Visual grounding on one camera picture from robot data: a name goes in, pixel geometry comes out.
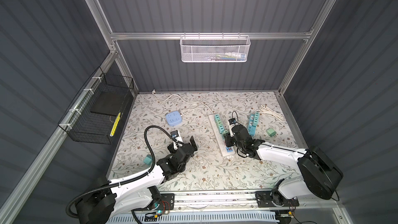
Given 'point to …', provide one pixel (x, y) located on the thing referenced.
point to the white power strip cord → (154, 91)
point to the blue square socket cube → (173, 118)
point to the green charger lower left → (271, 132)
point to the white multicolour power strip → (225, 151)
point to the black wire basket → (96, 114)
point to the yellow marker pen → (115, 124)
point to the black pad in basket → (108, 102)
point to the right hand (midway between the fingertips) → (227, 135)
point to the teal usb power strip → (253, 124)
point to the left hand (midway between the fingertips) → (186, 139)
